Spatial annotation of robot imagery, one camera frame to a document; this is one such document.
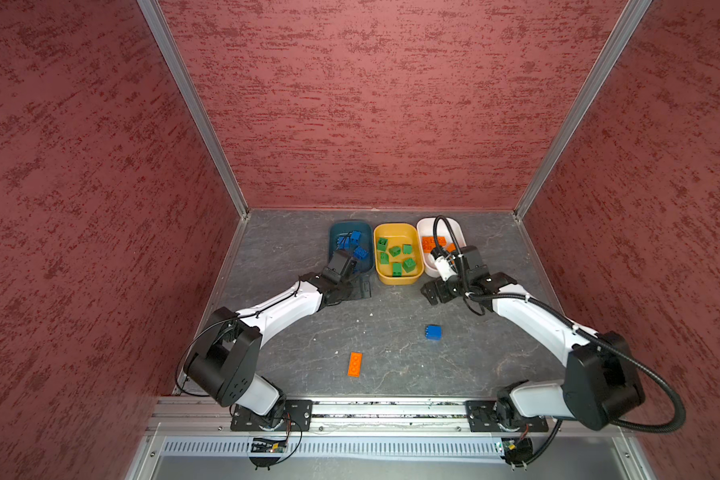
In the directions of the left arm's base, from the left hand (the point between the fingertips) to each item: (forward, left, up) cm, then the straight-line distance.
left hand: (356, 293), depth 89 cm
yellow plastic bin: (+29, -15, -6) cm, 34 cm away
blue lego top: (+26, +1, -5) cm, 27 cm away
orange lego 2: (-2, -23, +26) cm, 35 cm away
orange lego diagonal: (+24, -30, -3) cm, 39 cm away
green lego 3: (+17, -9, -6) cm, 20 cm away
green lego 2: (+21, -18, -5) cm, 28 cm away
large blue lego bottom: (+19, -1, -6) cm, 20 cm away
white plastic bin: (+28, -37, -2) cm, 46 cm away
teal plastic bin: (+33, +7, -7) cm, 35 cm away
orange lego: (+23, -26, -4) cm, 34 cm away
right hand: (+1, -23, +3) cm, 23 cm away
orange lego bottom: (-19, 0, -6) cm, 20 cm away
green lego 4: (+14, -18, -4) cm, 23 cm away
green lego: (+23, -9, -4) cm, 25 cm away
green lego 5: (+13, -14, -6) cm, 20 cm away
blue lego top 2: (+23, +5, -4) cm, 24 cm away
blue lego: (-9, -24, -8) cm, 27 cm away
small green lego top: (+21, -13, -6) cm, 25 cm away
